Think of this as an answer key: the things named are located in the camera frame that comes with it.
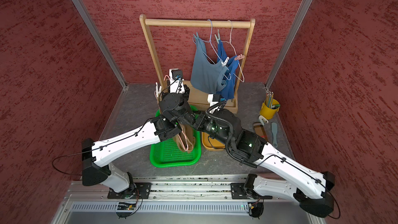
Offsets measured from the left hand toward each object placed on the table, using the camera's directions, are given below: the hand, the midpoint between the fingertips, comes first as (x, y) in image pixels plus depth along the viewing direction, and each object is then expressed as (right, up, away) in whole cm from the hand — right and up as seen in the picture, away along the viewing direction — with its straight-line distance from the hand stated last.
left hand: (167, 85), depth 61 cm
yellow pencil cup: (+57, -12, +36) cm, 69 cm away
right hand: (+8, -13, -3) cm, 15 cm away
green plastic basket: (-7, -37, +24) cm, 44 cm away
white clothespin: (-8, -2, +13) cm, 16 cm away
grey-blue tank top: (+17, +8, +36) cm, 41 cm away
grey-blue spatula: (+60, -23, +36) cm, 74 cm away
